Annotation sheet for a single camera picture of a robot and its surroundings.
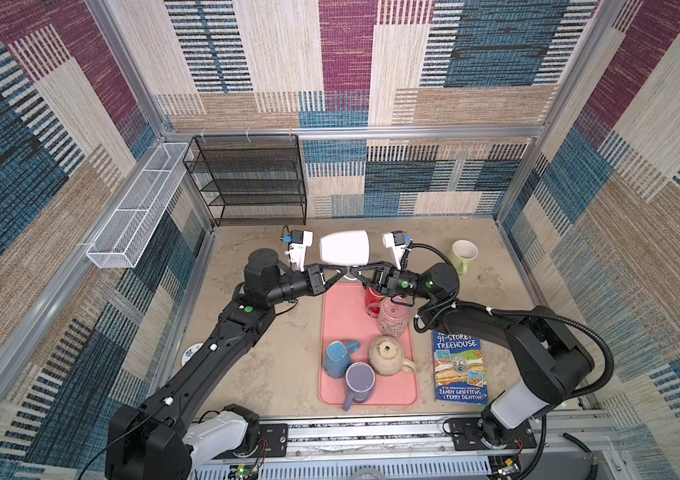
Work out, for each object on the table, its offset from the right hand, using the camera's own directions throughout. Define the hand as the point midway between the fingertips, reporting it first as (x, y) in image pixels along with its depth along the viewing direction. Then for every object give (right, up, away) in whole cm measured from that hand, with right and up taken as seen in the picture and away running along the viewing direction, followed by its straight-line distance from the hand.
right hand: (350, 276), depth 70 cm
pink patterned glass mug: (+11, -12, +12) cm, 20 cm away
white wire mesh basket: (-53, +11, +3) cm, 55 cm away
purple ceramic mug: (+2, -27, +5) cm, 27 cm away
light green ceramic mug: (+39, +5, +33) cm, 51 cm away
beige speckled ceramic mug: (+10, -21, +8) cm, 25 cm away
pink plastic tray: (-2, -15, +26) cm, 30 cm away
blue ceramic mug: (-3, -21, +7) cm, 22 cm away
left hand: (-1, +2, -2) cm, 3 cm away
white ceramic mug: (-1, +6, -3) cm, 7 cm away
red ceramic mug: (+7, -10, +22) cm, 25 cm away
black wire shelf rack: (-35, +31, +38) cm, 60 cm away
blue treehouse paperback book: (+30, -26, +12) cm, 41 cm away
